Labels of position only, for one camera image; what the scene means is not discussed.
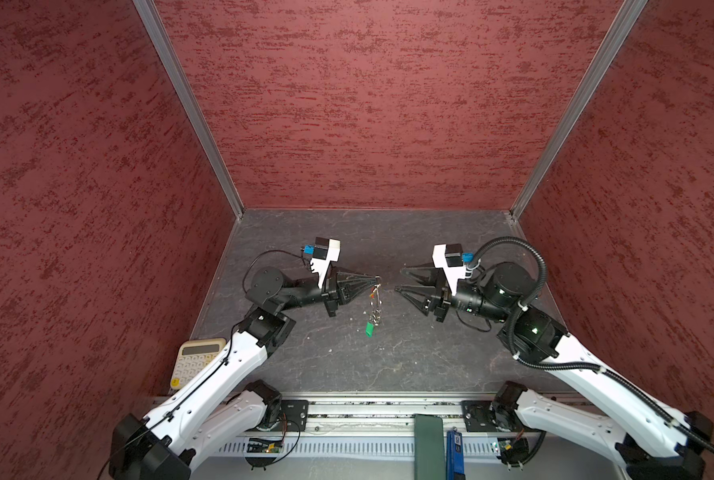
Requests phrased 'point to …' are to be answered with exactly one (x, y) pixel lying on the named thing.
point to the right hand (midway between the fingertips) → (398, 287)
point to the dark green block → (429, 452)
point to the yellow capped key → (371, 294)
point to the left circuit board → (260, 445)
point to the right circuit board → (513, 450)
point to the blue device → (454, 456)
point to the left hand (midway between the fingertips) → (375, 286)
